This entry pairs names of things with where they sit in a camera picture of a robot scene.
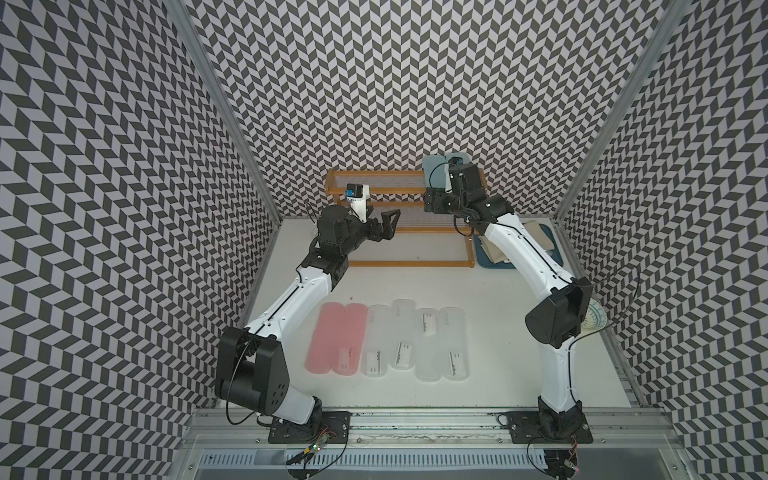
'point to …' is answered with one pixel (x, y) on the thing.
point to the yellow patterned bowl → (595, 317)
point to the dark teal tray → (553, 255)
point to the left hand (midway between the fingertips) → (387, 211)
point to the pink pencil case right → (348, 357)
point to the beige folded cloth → (534, 230)
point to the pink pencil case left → (325, 336)
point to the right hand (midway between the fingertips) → (438, 199)
